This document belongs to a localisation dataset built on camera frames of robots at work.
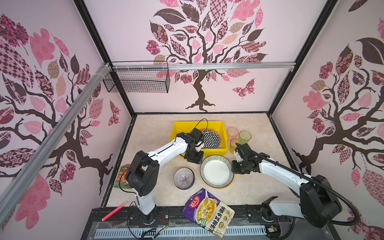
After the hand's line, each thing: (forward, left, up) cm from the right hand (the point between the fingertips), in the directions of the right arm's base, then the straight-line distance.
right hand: (231, 168), depth 87 cm
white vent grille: (-30, +31, -3) cm, 43 cm away
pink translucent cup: (+26, -5, 0) cm, 26 cm away
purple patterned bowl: (-6, +28, +1) cm, 29 cm away
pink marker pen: (-22, +64, -3) cm, 68 cm away
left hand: (+1, +20, +4) cm, 20 cm away
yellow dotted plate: (-11, +5, 0) cm, 12 cm away
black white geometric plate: (+23, +9, -3) cm, 25 cm away
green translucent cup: (+20, -12, +4) cm, 23 cm away
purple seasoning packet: (-22, +16, -2) cm, 27 cm away
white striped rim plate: (0, +8, -6) cm, 10 cm away
